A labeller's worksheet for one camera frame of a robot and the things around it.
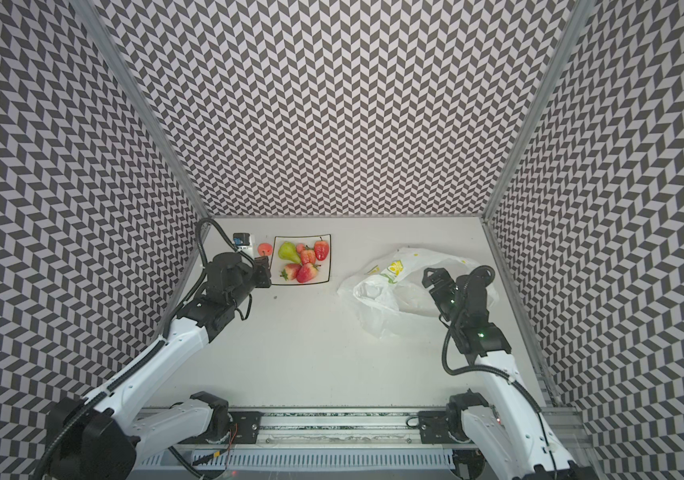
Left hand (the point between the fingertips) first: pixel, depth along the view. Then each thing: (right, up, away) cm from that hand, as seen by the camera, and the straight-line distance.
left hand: (267, 260), depth 81 cm
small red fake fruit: (-1, +3, 0) cm, 3 cm away
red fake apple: (+12, +2, +23) cm, 26 cm away
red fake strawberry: (+7, 0, +21) cm, 22 cm away
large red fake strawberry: (+3, -5, +16) cm, 17 cm away
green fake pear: (+1, +2, +21) cm, 21 cm away
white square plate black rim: (+7, +6, +27) cm, 28 cm away
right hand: (+44, -8, -1) cm, 45 cm away
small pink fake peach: (+4, +3, +24) cm, 25 cm away
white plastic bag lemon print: (+35, -9, +4) cm, 36 cm away
